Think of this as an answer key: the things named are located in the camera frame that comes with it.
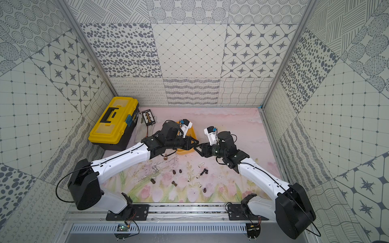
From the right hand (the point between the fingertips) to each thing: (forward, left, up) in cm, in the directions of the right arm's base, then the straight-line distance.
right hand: (197, 148), depth 79 cm
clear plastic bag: (+22, +40, -14) cm, 47 cm away
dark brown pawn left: (-12, +25, -14) cm, 31 cm away
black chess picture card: (+33, +39, -13) cm, 52 cm away
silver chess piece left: (-4, +26, -15) cm, 31 cm away
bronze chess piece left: (+2, +20, -15) cm, 26 cm away
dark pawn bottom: (-16, -4, -16) cm, 23 cm away
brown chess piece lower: (-12, +14, -17) cm, 25 cm away
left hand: (+3, -1, +5) cm, 6 cm away
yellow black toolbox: (+18, +50, +2) cm, 54 cm away
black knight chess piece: (-5, -4, -17) cm, 18 cm away
